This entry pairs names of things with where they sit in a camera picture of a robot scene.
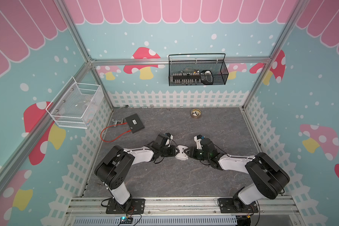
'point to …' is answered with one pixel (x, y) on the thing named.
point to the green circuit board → (126, 220)
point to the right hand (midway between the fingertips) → (184, 151)
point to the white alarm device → (182, 155)
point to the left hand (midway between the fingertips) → (177, 153)
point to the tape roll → (196, 113)
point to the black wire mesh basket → (197, 73)
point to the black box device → (134, 123)
